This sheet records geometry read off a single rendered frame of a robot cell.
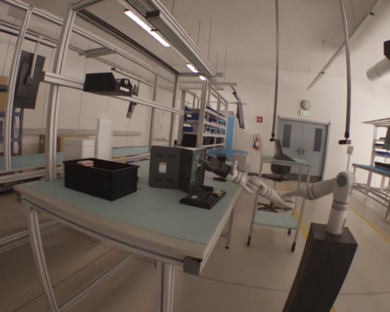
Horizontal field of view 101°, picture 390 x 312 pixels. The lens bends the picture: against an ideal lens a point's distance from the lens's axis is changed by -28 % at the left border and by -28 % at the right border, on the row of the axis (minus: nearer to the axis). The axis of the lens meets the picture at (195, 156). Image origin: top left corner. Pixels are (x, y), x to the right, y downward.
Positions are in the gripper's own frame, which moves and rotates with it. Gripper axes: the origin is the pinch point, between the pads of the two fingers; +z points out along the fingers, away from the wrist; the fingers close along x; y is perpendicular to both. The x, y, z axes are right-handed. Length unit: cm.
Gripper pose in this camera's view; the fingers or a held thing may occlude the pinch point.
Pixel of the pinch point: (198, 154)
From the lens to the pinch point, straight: 109.3
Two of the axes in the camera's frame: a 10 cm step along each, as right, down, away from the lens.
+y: -3.8, 4.8, 7.9
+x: 2.8, -7.5, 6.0
